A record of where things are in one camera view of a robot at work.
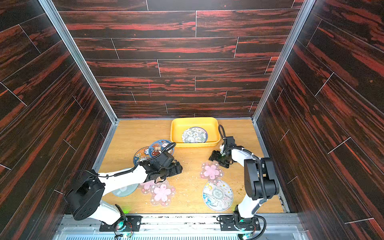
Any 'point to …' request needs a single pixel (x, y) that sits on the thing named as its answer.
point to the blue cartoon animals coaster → (142, 154)
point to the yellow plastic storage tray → (178, 124)
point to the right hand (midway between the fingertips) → (217, 160)
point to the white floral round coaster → (194, 134)
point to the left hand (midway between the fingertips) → (179, 170)
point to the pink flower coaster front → (162, 193)
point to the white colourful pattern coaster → (218, 196)
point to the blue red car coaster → (158, 146)
